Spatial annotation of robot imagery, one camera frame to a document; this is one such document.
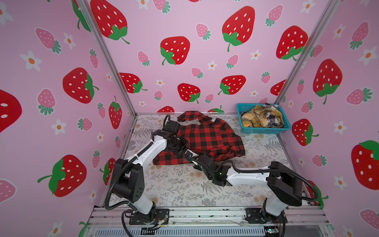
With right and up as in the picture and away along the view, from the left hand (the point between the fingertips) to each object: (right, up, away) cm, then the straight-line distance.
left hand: (192, 147), depth 85 cm
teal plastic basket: (+39, +28, +30) cm, 56 cm away
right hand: (+2, -2, -1) cm, 3 cm away
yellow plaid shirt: (+49, +20, +22) cm, 57 cm away
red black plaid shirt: (+16, +5, +22) cm, 27 cm away
